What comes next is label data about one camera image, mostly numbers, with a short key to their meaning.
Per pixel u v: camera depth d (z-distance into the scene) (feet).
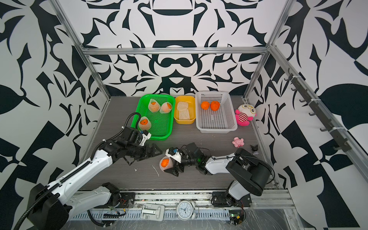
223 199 2.44
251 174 1.46
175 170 2.33
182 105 3.75
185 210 2.25
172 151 2.28
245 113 3.34
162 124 3.33
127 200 2.39
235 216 2.34
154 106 3.44
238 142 3.00
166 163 2.65
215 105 3.53
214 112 3.64
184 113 3.78
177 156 2.36
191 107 3.65
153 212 2.27
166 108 3.44
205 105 3.60
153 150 2.25
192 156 2.26
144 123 3.10
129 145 2.10
